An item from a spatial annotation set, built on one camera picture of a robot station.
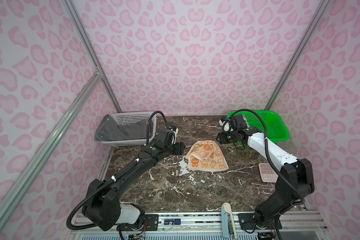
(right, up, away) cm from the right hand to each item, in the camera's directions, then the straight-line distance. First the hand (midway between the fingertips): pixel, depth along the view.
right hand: (220, 136), depth 87 cm
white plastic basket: (-70, +13, +34) cm, 79 cm away
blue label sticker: (-27, -40, -15) cm, 51 cm away
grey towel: (-70, +4, +8) cm, 71 cm away
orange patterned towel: (-8, -12, +5) cm, 15 cm away
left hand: (-23, -3, -5) cm, 24 cm away
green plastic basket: (+44, +3, +19) cm, 48 cm away
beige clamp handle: (-1, -36, -13) cm, 38 cm away
